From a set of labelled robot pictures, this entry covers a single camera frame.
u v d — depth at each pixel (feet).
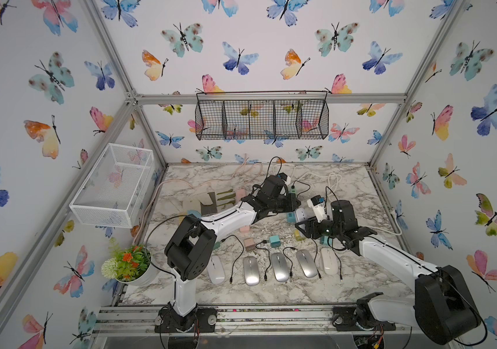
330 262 2.77
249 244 2.96
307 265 2.82
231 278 2.72
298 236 3.03
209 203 3.42
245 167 4.01
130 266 2.25
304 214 2.75
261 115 3.22
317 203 2.48
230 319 2.47
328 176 3.74
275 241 2.99
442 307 1.35
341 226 2.18
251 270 2.71
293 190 3.30
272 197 2.29
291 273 2.77
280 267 2.78
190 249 1.59
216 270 2.73
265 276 2.76
